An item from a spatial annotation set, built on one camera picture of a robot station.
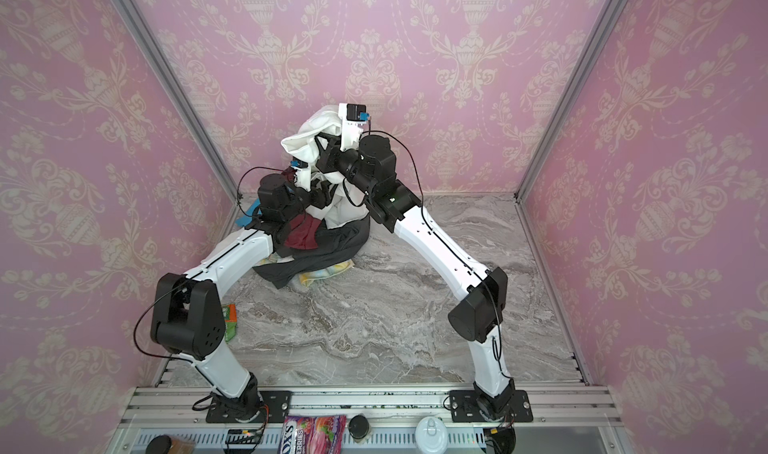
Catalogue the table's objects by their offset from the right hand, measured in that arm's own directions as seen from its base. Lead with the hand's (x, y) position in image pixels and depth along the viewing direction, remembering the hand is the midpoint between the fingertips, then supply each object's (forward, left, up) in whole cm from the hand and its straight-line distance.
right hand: (315, 133), depth 64 cm
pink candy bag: (-49, +4, -47) cm, 68 cm away
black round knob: (-49, -7, -39) cm, 63 cm away
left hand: (+8, 0, -19) cm, 20 cm away
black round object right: (-52, -39, -52) cm, 83 cm away
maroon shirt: (+1, +12, -36) cm, 38 cm away
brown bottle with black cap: (-50, +33, -40) cm, 72 cm away
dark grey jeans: (+3, +4, -44) cm, 44 cm away
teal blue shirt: (+22, +41, -50) cm, 68 cm away
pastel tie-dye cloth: (-7, +11, -48) cm, 50 cm away
